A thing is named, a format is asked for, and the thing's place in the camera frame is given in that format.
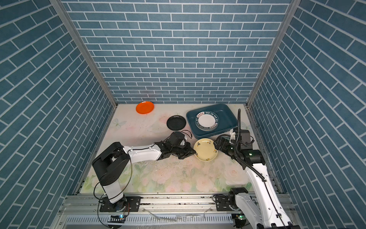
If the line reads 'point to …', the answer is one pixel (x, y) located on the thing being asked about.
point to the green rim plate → (207, 120)
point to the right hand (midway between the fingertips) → (218, 142)
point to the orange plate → (145, 107)
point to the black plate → (176, 122)
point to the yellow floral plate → (206, 150)
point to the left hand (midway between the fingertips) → (197, 152)
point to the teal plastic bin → (227, 119)
